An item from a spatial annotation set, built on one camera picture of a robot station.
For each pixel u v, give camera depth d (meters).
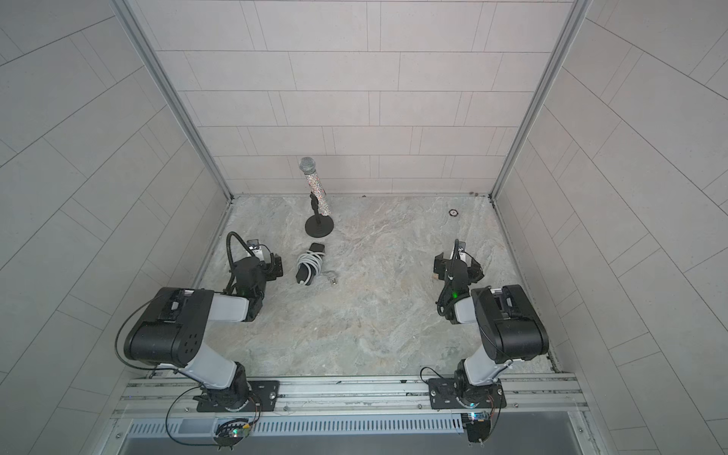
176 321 0.50
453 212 1.12
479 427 0.68
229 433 0.65
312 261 0.89
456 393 0.71
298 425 0.68
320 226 1.06
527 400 0.71
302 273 0.88
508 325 0.46
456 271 0.72
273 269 0.79
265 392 0.71
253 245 0.79
